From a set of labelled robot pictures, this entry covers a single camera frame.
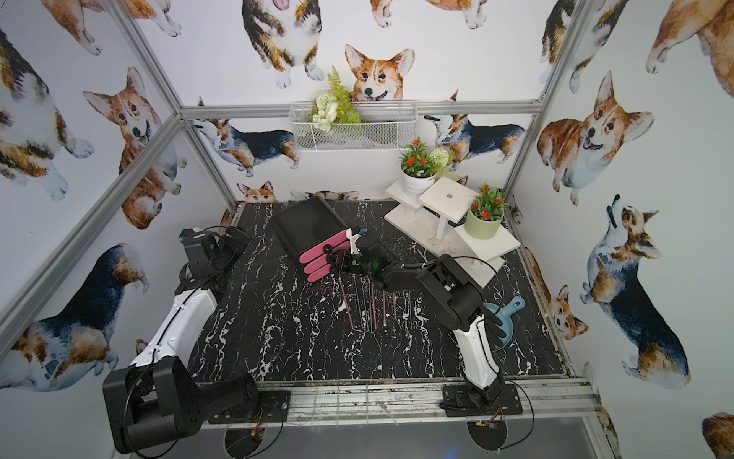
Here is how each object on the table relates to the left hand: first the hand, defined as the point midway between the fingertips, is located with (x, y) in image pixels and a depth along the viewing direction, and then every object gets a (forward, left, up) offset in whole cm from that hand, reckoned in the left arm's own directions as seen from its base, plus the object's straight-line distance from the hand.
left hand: (237, 231), depth 84 cm
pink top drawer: (-2, -25, -7) cm, 26 cm away
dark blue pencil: (-15, -42, -22) cm, 50 cm away
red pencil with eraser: (-14, -46, -22) cm, 53 cm away
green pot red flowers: (0, -72, +3) cm, 72 cm away
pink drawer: (-3, -23, -13) cm, 26 cm away
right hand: (-3, -24, -11) cm, 26 cm away
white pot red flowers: (+19, -55, +7) cm, 58 cm away
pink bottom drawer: (-4, -21, -18) cm, 28 cm away
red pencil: (-15, -39, -22) cm, 47 cm away
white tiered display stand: (+22, -64, -23) cm, 72 cm away
